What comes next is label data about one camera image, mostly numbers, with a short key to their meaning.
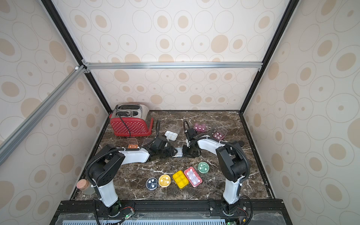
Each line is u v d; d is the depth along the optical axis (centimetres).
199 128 109
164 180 83
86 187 73
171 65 132
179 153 95
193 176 83
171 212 73
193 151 80
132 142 98
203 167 87
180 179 83
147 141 102
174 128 109
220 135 103
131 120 94
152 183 81
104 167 48
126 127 93
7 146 51
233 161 50
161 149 78
